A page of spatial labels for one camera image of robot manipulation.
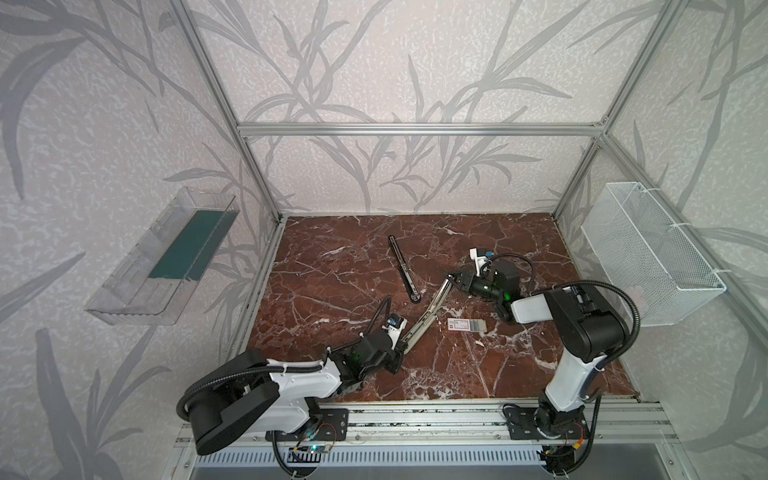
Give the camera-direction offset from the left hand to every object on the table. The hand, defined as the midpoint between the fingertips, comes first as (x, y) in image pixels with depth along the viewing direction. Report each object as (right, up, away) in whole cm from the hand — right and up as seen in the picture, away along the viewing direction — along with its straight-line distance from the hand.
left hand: (409, 336), depth 85 cm
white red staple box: (+18, +2, +5) cm, 19 cm away
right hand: (+12, +19, +7) cm, 24 cm away
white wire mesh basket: (+52, +25, -21) cm, 61 cm away
